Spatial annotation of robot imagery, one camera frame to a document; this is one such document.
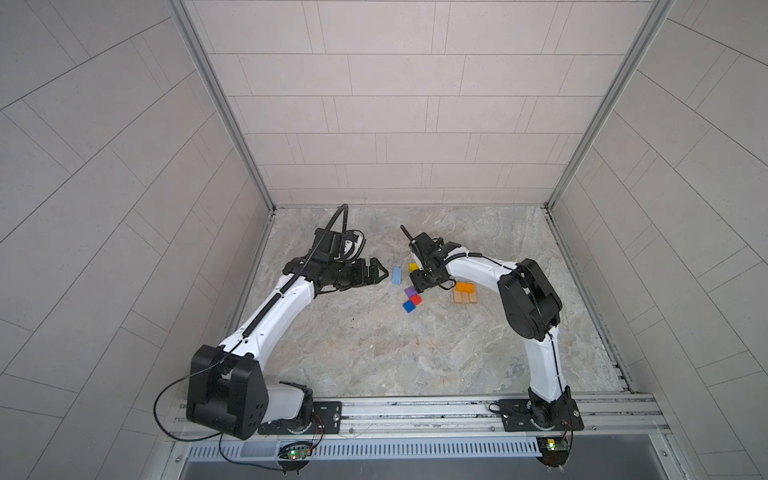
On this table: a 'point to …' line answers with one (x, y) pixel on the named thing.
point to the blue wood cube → (409, 306)
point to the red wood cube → (416, 300)
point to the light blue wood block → (397, 275)
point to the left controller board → (297, 452)
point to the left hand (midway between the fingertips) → (382, 271)
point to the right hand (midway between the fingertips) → (421, 282)
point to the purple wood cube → (410, 291)
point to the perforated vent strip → (368, 448)
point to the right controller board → (554, 450)
